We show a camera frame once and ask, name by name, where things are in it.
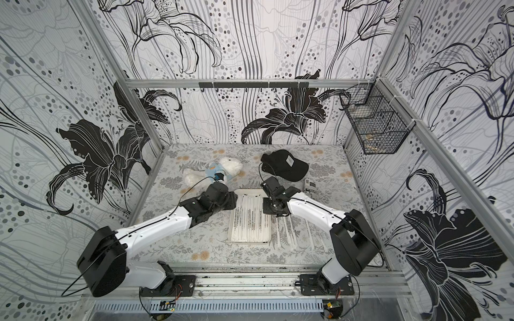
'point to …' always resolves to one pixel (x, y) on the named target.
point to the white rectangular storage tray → (248, 223)
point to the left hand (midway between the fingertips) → (235, 200)
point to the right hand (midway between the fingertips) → (270, 206)
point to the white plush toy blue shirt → (229, 166)
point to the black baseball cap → (283, 164)
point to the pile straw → (290, 231)
